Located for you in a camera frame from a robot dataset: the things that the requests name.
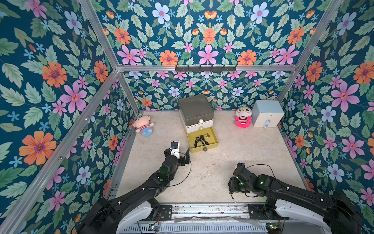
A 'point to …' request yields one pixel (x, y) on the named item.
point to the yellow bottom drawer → (213, 140)
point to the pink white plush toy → (243, 117)
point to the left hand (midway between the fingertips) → (183, 147)
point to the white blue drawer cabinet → (267, 113)
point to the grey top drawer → (196, 109)
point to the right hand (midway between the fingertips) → (229, 186)
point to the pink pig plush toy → (145, 127)
